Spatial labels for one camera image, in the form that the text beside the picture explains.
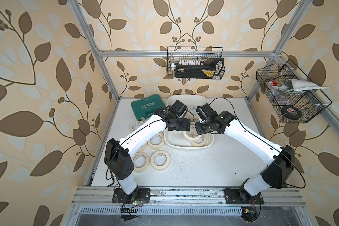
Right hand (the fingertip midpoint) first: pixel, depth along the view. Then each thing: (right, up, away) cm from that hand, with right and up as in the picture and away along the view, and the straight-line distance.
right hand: (199, 128), depth 81 cm
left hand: (-7, +1, -2) cm, 8 cm away
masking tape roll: (-26, -11, +15) cm, 32 cm away
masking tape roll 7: (-5, +3, -8) cm, 10 cm away
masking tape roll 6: (-5, -6, -5) cm, 9 cm away
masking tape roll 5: (+3, -10, +13) cm, 17 cm away
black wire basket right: (+49, +17, -7) cm, 52 cm away
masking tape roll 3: (-35, -22, +6) cm, 42 cm away
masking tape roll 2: (-34, -14, +9) cm, 38 cm away
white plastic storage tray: (-14, -10, +18) cm, 25 cm away
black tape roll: (+47, +9, -9) cm, 48 cm away
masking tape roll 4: (-23, -21, +7) cm, 32 cm away
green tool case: (-37, +12, +28) cm, 48 cm away
